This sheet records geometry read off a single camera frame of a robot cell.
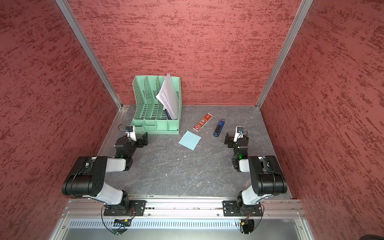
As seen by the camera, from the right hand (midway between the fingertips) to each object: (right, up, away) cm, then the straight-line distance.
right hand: (234, 134), depth 94 cm
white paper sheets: (-43, +26, 0) cm, 50 cm away
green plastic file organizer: (-61, +12, +20) cm, 66 cm away
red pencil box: (-18, +10, +16) cm, 26 cm away
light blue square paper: (-29, -5, +7) cm, 30 cm away
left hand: (-61, 0, -1) cm, 61 cm away
